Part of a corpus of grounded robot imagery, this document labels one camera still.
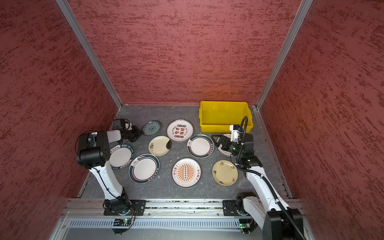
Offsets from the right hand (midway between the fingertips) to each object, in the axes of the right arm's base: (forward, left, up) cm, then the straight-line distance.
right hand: (213, 141), depth 80 cm
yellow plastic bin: (+34, -8, -19) cm, 40 cm away
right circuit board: (-36, -13, -18) cm, 43 cm away
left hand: (+18, +46, -16) cm, 52 cm away
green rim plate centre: (+7, +7, -18) cm, 21 cm away
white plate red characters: (+20, +21, -18) cm, 34 cm away
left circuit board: (-35, +49, -21) cm, 64 cm away
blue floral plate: (+23, +42, -17) cm, 51 cm away
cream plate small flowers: (-12, -7, -16) cm, 21 cm away
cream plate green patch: (+8, +34, -17) cm, 39 cm away
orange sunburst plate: (-11, +16, -17) cm, 26 cm away
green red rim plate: (-7, +42, -17) cm, 46 cm away
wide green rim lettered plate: (+1, +57, -16) cm, 60 cm away
